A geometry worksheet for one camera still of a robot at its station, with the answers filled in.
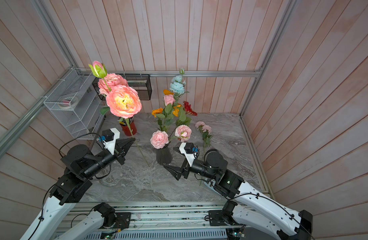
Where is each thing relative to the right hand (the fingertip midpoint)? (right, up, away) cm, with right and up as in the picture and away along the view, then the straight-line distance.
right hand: (170, 156), depth 61 cm
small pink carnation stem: (+22, +11, +43) cm, 50 cm away
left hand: (-15, +6, 0) cm, 16 cm away
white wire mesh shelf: (-47, +16, +17) cm, 53 cm away
